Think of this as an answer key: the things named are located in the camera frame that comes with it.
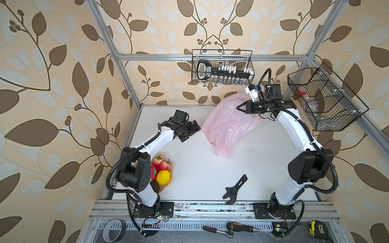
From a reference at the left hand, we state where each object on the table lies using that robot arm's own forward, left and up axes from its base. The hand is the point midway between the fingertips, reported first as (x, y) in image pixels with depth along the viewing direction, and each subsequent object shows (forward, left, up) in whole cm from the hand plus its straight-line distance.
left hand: (194, 129), depth 88 cm
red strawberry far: (-16, +21, -9) cm, 28 cm away
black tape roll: (-47, +37, -16) cm, 62 cm away
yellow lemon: (-25, +16, -8) cm, 31 cm away
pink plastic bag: (0, -17, +4) cm, 18 cm away
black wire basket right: (0, -67, +20) cm, 70 cm away
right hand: (+5, -23, +13) cm, 27 cm away
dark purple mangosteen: (-29, +19, -10) cm, 36 cm away
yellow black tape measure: (-47, -56, -11) cm, 74 cm away
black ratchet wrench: (-48, -17, -13) cm, 53 cm away
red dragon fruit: (-19, +22, -11) cm, 31 cm away
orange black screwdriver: (-46, -20, -12) cm, 52 cm away
